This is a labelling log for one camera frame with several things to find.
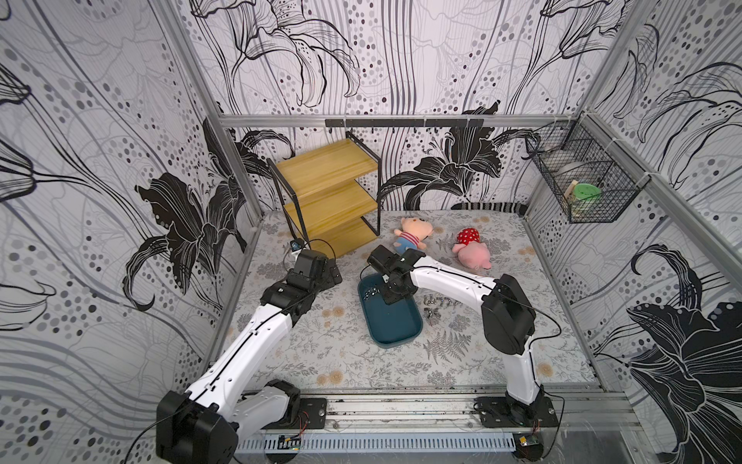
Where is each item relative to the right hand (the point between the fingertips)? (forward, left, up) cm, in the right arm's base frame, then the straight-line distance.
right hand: (394, 292), depth 91 cm
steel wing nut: (-1, -12, -4) cm, 13 cm away
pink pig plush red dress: (+15, -28, +1) cm, 31 cm away
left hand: (-2, +20, +12) cm, 23 cm away
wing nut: (-5, -12, -4) cm, 14 cm away
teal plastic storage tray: (-11, +2, -1) cm, 11 cm away
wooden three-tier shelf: (+32, +22, +13) cm, 41 cm away
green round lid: (+17, -53, +27) cm, 62 cm away
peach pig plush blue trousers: (+24, -7, +2) cm, 25 cm away
